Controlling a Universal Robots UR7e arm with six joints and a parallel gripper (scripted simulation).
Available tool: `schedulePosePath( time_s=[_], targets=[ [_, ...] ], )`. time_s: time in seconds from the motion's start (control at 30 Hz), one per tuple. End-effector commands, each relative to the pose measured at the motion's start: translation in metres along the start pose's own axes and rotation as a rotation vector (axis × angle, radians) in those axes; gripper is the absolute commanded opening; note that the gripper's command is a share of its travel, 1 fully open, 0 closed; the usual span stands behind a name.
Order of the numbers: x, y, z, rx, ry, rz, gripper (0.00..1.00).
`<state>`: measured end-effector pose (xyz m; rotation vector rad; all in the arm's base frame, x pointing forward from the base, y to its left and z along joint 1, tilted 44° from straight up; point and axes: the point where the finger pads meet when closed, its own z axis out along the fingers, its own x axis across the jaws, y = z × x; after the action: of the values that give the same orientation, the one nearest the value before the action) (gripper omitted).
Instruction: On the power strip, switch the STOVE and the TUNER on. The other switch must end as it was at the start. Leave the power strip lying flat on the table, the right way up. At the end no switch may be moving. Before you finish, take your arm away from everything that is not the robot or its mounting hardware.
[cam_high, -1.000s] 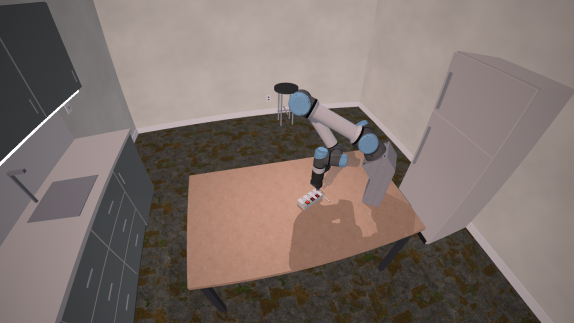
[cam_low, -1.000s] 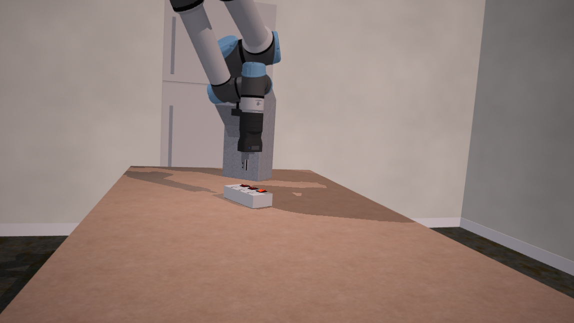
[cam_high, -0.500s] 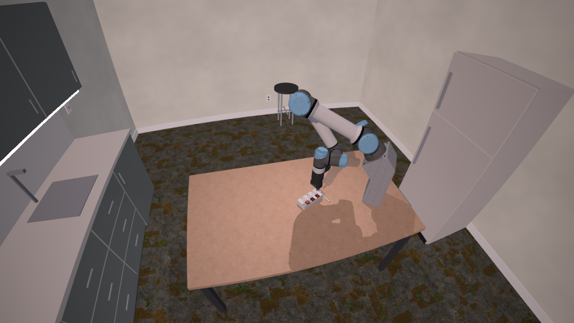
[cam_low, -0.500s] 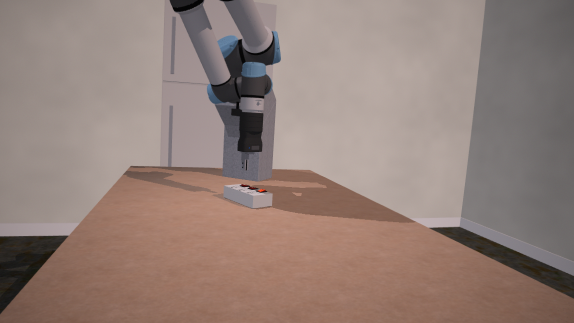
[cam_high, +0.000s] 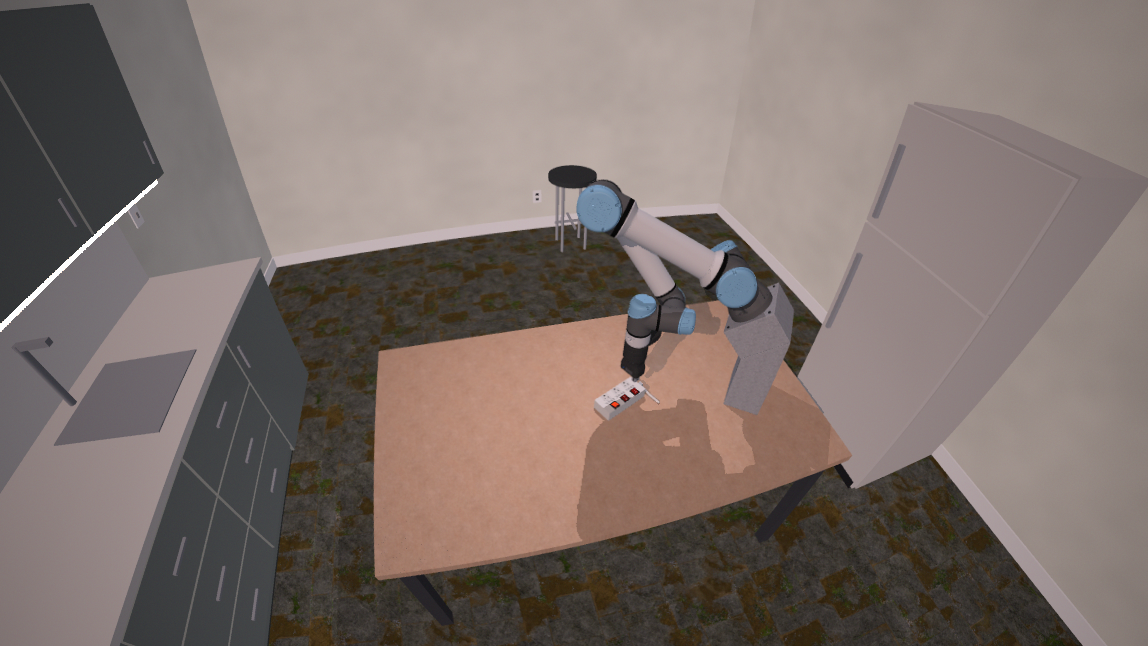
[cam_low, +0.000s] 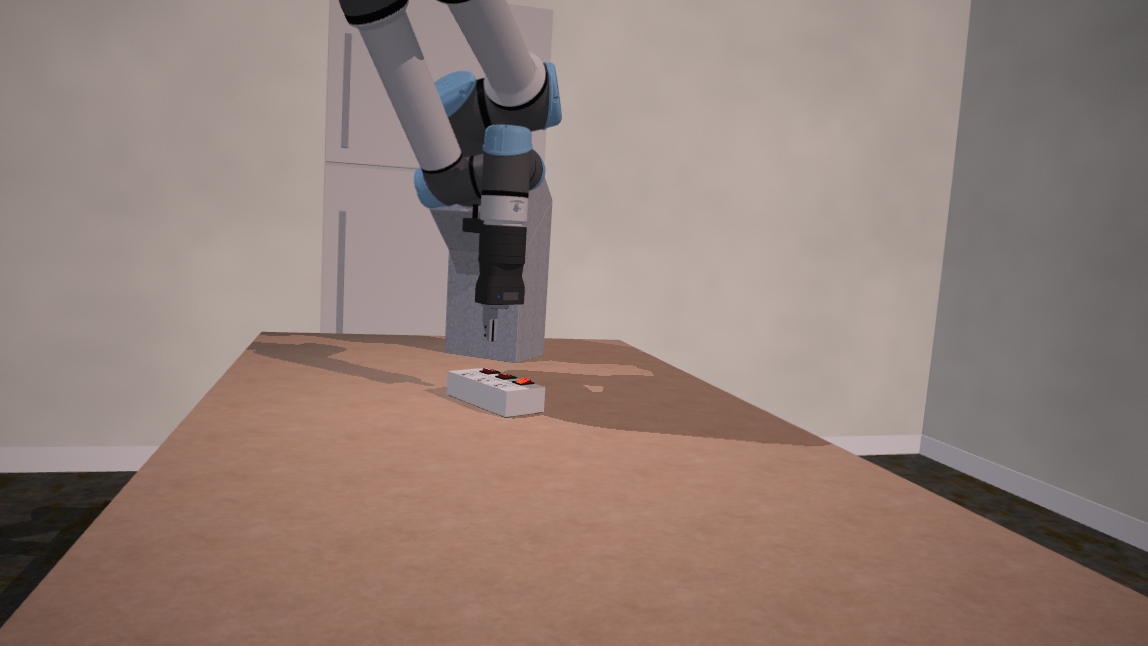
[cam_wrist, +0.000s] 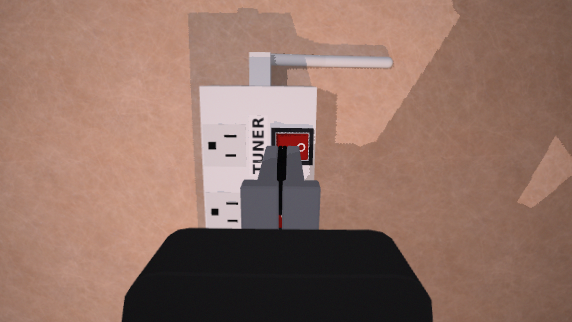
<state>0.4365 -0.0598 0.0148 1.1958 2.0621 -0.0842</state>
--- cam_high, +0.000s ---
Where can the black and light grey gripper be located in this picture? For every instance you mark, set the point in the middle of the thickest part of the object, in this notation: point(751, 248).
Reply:
point(635, 351)

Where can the grey power strip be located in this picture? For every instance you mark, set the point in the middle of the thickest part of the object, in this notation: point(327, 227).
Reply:
point(620, 398)

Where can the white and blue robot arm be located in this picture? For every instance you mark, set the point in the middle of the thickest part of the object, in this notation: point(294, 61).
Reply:
point(644, 238)

